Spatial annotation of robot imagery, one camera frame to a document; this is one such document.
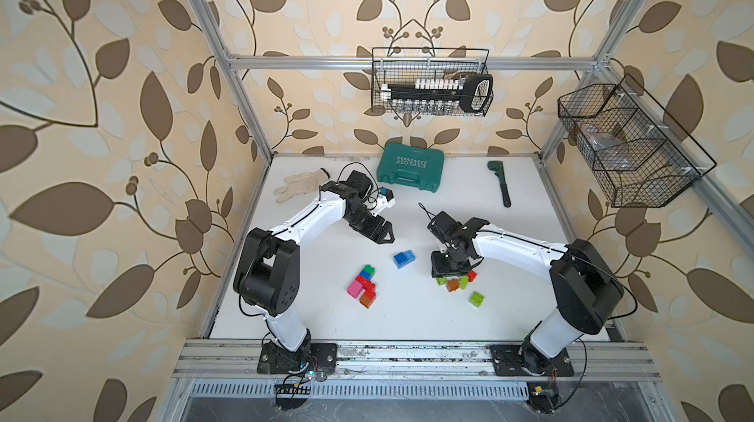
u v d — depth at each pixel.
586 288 0.45
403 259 0.89
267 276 0.47
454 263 0.74
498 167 1.16
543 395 0.71
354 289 0.84
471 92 0.84
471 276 0.86
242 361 0.76
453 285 0.85
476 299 0.83
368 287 0.86
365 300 0.83
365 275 0.87
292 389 0.74
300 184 1.12
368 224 0.77
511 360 0.73
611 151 0.70
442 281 0.86
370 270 0.88
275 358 0.68
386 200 0.81
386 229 0.78
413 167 1.12
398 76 0.94
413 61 0.89
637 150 0.73
